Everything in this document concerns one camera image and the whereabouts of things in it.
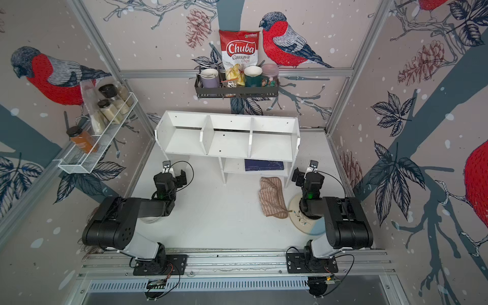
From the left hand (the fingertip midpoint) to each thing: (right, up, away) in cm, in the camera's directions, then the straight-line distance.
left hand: (175, 167), depth 94 cm
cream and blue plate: (+63, -25, -10) cm, 68 cm away
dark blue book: (+39, +2, -7) cm, 40 cm away
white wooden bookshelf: (+35, +12, -10) cm, 38 cm away
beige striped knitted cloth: (+48, -14, -4) cm, 50 cm away
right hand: (+67, 0, +1) cm, 67 cm away
